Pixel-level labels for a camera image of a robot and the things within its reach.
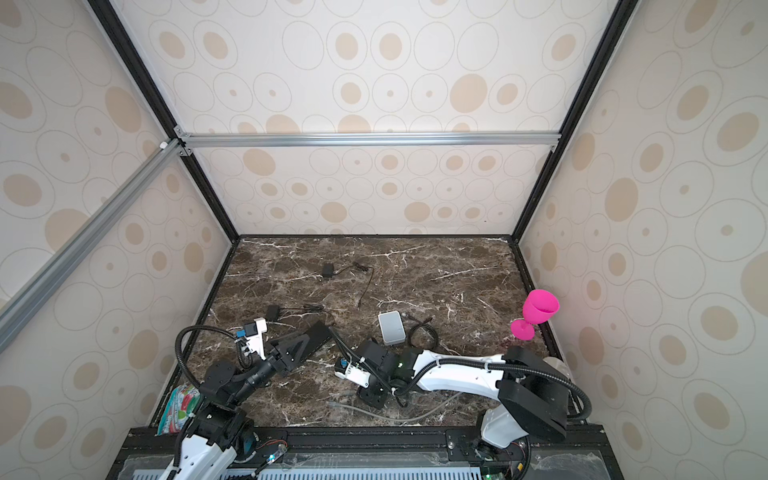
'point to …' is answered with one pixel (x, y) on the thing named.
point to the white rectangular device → (392, 327)
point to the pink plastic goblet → (539, 306)
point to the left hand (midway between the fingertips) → (312, 339)
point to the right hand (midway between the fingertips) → (363, 390)
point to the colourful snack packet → (181, 403)
